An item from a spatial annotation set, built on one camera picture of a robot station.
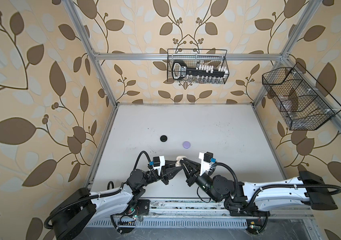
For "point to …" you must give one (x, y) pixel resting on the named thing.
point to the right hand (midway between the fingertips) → (181, 163)
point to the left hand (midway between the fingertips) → (181, 165)
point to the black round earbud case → (163, 138)
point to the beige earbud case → (178, 158)
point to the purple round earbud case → (186, 144)
